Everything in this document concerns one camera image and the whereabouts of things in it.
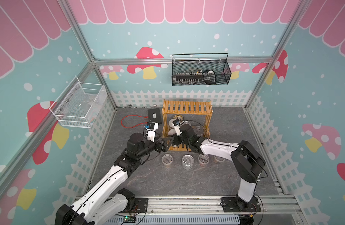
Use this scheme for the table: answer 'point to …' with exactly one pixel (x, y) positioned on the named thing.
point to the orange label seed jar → (167, 160)
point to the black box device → (155, 115)
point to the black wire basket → (192, 72)
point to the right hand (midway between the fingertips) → (173, 132)
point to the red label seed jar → (203, 160)
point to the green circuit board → (129, 219)
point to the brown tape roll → (178, 116)
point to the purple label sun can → (198, 130)
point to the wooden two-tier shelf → (185, 122)
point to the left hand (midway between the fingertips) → (167, 138)
